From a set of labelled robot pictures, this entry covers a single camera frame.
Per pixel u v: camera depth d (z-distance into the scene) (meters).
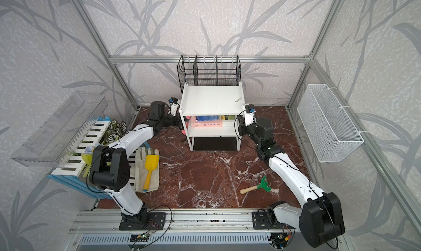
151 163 0.91
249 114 0.65
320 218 0.39
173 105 0.82
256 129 0.60
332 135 0.61
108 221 0.75
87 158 0.64
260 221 0.73
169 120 0.79
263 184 0.85
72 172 0.63
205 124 0.86
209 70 1.04
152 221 0.73
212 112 0.71
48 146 0.63
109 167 0.48
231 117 0.85
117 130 0.75
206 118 0.85
